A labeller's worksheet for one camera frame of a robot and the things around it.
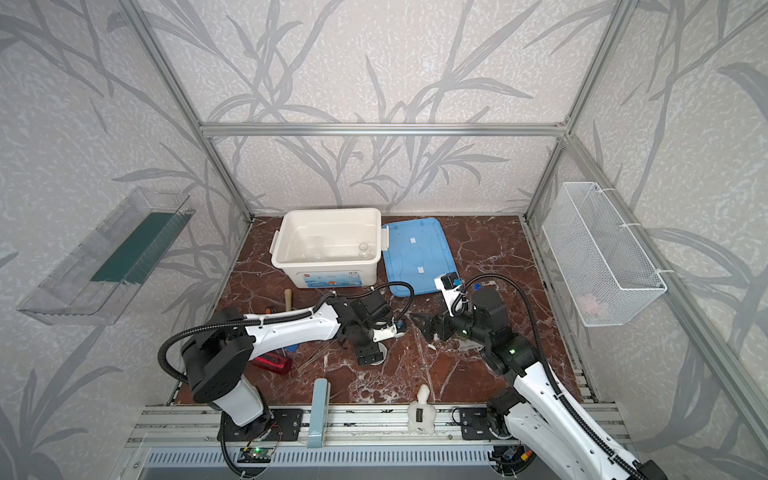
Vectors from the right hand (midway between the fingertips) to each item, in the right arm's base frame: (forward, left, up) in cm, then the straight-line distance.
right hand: (425, 297), depth 74 cm
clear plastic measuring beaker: (+32, +39, -20) cm, 54 cm away
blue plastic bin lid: (+29, 0, -20) cm, 35 cm away
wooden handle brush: (+10, +43, -19) cm, 49 cm away
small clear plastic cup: (+26, +20, -16) cm, 36 cm away
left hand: (-3, +13, -17) cm, 21 cm away
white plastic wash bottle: (-23, +1, -16) cm, 28 cm away
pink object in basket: (-2, -40, +1) cm, 40 cm away
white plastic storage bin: (+31, +33, -19) cm, 49 cm away
